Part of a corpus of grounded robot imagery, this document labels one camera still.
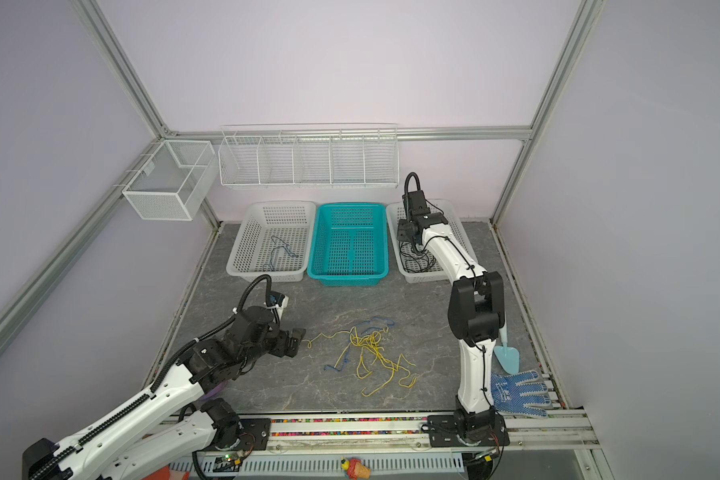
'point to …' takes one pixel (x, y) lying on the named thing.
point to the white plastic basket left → (291, 221)
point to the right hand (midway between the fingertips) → (411, 232)
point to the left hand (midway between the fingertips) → (288, 330)
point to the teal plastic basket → (349, 245)
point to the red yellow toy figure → (355, 469)
